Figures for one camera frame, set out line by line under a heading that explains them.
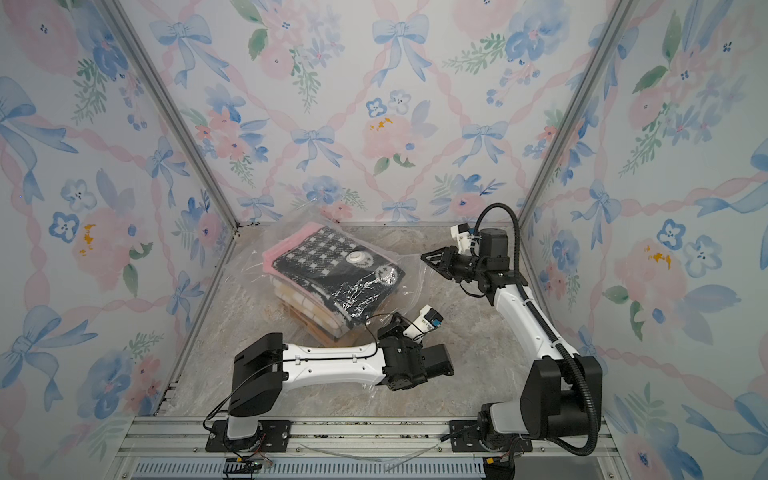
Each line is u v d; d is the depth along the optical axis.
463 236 0.75
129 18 0.72
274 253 0.86
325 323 0.81
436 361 0.59
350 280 0.76
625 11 0.68
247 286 1.00
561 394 0.41
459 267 0.71
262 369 0.50
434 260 0.78
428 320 0.66
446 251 0.73
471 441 0.73
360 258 0.82
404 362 0.56
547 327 0.47
